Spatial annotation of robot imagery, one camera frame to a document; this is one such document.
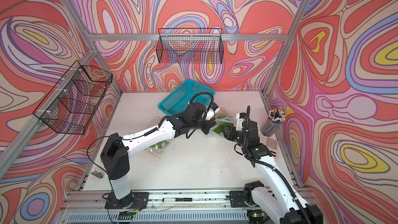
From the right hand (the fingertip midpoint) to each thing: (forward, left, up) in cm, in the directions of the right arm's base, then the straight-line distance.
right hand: (225, 131), depth 80 cm
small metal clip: (-15, +68, -13) cm, 71 cm away
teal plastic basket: (+34, +29, -13) cm, 46 cm away
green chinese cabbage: (+7, 0, -1) cm, 7 cm away
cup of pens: (+7, -28, +2) cm, 29 cm away
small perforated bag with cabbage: (-5, +38, -9) cm, 40 cm away
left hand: (+3, +4, +5) cm, 6 cm away
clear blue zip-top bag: (-3, +7, +11) cm, 13 cm away
